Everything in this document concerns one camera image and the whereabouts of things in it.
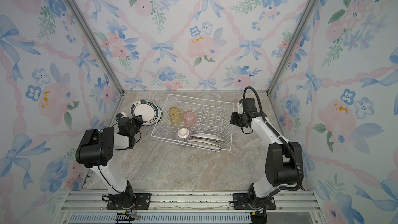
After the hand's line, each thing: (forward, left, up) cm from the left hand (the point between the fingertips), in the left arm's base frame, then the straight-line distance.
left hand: (142, 113), depth 98 cm
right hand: (-6, -56, +3) cm, 56 cm away
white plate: (-21, -41, +9) cm, 46 cm away
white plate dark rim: (+3, -7, -5) cm, 9 cm away
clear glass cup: (-13, -17, +2) cm, 22 cm away
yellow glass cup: (-1, -21, -1) cm, 21 cm away
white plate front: (-25, -39, +10) cm, 48 cm away
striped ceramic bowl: (-13, -27, -1) cm, 30 cm away
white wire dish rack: (-2, -39, -8) cm, 39 cm away
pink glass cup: (-4, -30, -1) cm, 31 cm away
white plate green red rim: (+4, -2, -4) cm, 6 cm away
